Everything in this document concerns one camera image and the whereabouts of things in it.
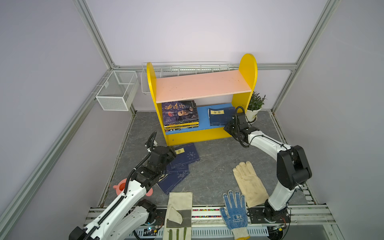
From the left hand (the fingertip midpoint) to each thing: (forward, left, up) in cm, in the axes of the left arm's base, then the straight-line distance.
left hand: (171, 152), depth 79 cm
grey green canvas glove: (-30, -3, -16) cm, 34 cm away
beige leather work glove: (-16, -44, -17) cm, 50 cm away
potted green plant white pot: (+31, -55, -1) cm, 64 cm away
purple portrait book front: (+23, -4, +6) cm, 25 cm away
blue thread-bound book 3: (-10, +3, -17) cm, 20 cm away
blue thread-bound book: (+25, -31, -2) cm, 40 cm away
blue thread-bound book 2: (+6, -6, -15) cm, 17 cm away
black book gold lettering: (+17, -6, +1) cm, 18 cm away
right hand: (+18, -33, -4) cm, 38 cm away
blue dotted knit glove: (-30, -32, -16) cm, 47 cm away
